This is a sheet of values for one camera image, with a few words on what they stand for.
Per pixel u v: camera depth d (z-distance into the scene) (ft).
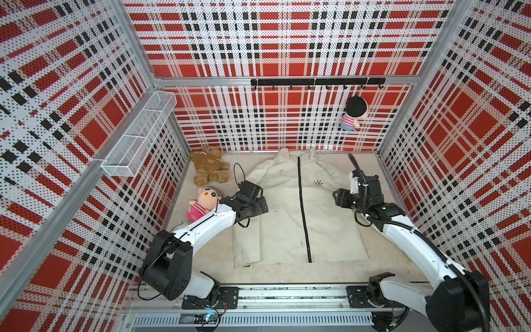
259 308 2.40
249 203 2.18
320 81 2.94
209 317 2.27
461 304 1.27
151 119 2.73
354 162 2.31
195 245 1.49
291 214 3.15
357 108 3.05
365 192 2.01
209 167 3.47
